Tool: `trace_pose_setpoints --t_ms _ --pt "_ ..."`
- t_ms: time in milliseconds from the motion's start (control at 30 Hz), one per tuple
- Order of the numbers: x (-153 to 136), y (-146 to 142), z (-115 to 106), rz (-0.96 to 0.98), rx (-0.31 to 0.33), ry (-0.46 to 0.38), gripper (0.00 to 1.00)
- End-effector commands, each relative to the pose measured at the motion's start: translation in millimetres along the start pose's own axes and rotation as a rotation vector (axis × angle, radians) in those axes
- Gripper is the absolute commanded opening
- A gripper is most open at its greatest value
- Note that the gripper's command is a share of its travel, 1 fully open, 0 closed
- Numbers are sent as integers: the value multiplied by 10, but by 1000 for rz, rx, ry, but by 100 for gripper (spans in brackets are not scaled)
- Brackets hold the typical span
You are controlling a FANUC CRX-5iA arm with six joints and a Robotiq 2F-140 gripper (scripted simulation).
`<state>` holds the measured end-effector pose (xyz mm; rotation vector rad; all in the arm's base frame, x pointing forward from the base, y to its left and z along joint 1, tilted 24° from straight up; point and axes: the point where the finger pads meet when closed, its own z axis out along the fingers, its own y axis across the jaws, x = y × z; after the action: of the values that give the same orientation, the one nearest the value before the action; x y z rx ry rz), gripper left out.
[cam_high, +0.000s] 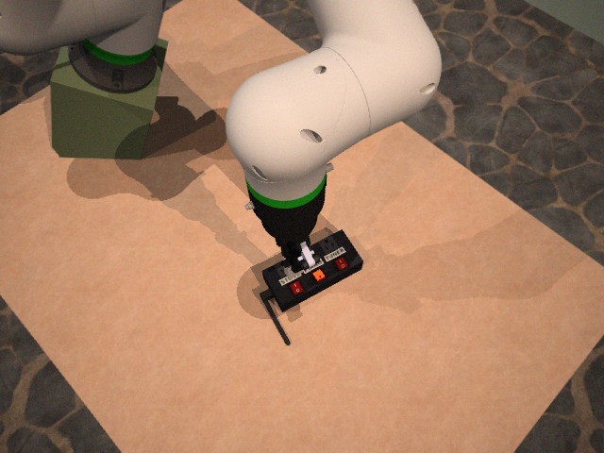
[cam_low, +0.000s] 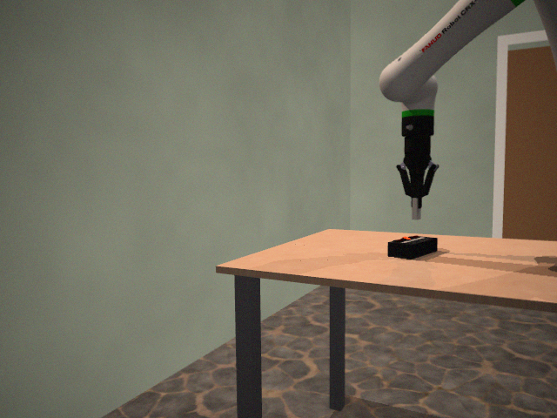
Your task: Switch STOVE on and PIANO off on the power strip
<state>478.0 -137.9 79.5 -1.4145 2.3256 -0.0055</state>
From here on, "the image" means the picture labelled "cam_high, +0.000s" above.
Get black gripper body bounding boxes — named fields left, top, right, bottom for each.
left=261, top=216, right=318, bottom=251

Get black power strip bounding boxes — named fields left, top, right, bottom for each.
left=260, top=229, right=363, bottom=345

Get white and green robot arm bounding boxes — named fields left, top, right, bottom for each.
left=0, top=0, right=442, bottom=229

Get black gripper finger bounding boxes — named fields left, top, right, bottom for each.
left=275, top=238, right=287, bottom=276
left=282, top=241, right=320, bottom=279

